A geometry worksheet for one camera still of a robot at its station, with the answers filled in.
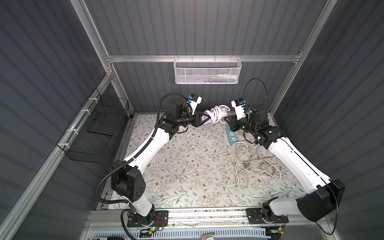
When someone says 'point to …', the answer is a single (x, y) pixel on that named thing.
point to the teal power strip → (231, 135)
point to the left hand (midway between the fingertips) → (211, 117)
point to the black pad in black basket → (105, 122)
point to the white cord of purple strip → (221, 115)
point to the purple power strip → (211, 117)
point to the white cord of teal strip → (257, 175)
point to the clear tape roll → (269, 168)
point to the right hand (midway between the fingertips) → (229, 116)
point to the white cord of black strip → (256, 174)
